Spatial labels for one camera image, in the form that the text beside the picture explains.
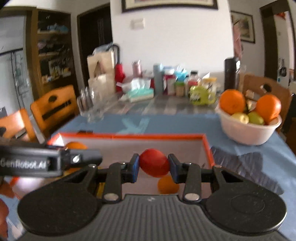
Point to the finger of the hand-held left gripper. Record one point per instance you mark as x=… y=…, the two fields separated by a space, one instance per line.
x=87 y=156

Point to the white tote bag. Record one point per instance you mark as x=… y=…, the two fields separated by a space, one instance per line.
x=101 y=83

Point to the wooden shelf cabinet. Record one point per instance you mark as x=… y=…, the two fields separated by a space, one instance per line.
x=54 y=53

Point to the small framed picture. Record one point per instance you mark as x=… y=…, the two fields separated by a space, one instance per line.
x=244 y=26

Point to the dark wooden door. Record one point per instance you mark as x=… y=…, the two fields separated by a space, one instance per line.
x=92 y=34

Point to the blue printed tablecloth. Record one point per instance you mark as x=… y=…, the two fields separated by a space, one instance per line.
x=185 y=122

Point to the grey bottle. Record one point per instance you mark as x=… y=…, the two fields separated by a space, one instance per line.
x=158 y=80

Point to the red umbrella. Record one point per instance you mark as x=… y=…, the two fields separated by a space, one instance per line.
x=119 y=76

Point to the yellow-green panda mug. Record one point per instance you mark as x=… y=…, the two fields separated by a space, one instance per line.
x=201 y=96

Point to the pink bottle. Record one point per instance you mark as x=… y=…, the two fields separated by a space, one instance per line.
x=137 y=68

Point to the orange cardboard box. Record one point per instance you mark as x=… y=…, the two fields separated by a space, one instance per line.
x=185 y=148

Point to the orange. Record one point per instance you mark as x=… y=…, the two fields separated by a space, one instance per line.
x=167 y=186
x=269 y=107
x=232 y=102
x=75 y=146

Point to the clear glass mug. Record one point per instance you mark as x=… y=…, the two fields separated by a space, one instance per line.
x=91 y=106

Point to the white bowl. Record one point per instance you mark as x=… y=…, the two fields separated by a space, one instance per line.
x=249 y=133

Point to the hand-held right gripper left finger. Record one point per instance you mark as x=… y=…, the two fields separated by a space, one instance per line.
x=136 y=168

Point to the green tissue pack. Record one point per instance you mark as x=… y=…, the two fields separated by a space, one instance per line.
x=140 y=91

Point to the wide framed picture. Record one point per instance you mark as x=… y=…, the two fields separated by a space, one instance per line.
x=170 y=3

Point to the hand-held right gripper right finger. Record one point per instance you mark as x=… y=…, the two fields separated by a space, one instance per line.
x=172 y=168

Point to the pink hanging cloth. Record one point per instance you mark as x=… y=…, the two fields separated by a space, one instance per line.
x=237 y=41

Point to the jar with green lid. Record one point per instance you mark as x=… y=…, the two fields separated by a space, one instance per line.
x=180 y=89

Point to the red tomato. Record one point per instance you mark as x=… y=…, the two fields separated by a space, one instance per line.
x=153 y=163

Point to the white wall switch panel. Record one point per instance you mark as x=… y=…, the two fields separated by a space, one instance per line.
x=137 y=23

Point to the black thermos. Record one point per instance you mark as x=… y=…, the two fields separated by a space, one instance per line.
x=231 y=74

